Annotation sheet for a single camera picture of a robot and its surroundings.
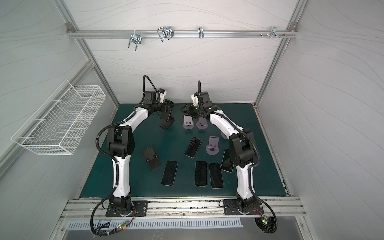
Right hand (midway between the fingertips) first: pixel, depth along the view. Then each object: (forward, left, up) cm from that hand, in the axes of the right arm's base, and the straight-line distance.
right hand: (184, 106), depth 90 cm
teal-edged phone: (-35, -12, -16) cm, 40 cm away
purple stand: (-19, -18, -18) cm, 32 cm away
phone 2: (-34, +6, -20) cm, 40 cm away
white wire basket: (-25, +55, +13) cm, 62 cm away
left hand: (+11, +12, -7) cm, 17 cm away
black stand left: (-27, +18, -16) cm, 36 cm away
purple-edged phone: (-34, -20, -22) cm, 45 cm away
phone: (+6, +17, -16) cm, 24 cm away
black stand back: (0, +16, -19) cm, 24 cm away
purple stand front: (-6, -26, -22) cm, 35 cm away
